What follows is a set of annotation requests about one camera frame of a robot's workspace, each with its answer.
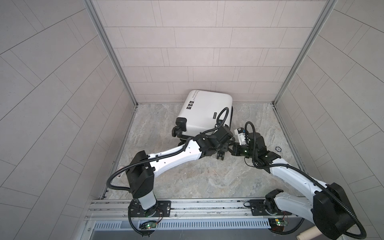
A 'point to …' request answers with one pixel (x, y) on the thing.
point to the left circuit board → (149, 225)
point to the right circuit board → (277, 224)
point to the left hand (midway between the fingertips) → (228, 140)
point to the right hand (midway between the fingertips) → (225, 147)
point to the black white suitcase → (203, 112)
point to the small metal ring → (278, 149)
